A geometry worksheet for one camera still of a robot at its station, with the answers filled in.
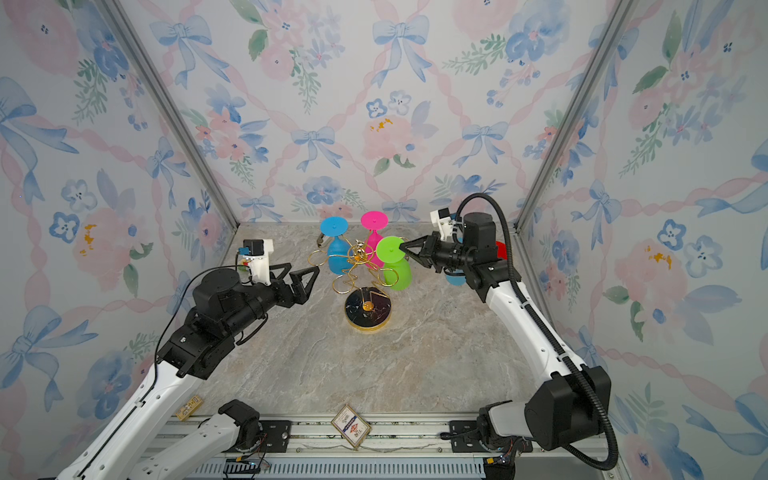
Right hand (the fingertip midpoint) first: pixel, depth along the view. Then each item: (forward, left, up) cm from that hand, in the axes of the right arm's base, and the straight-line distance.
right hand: (402, 247), depth 71 cm
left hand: (-7, +22, +1) cm, 23 cm away
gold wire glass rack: (+2, +10, -29) cm, 31 cm away
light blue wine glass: (+13, -20, -32) cm, 40 cm away
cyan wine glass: (+7, +17, -9) cm, 21 cm away
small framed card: (-32, +13, -31) cm, 47 cm away
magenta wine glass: (+11, +7, -2) cm, 14 cm away
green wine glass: (-4, +1, -3) cm, 5 cm away
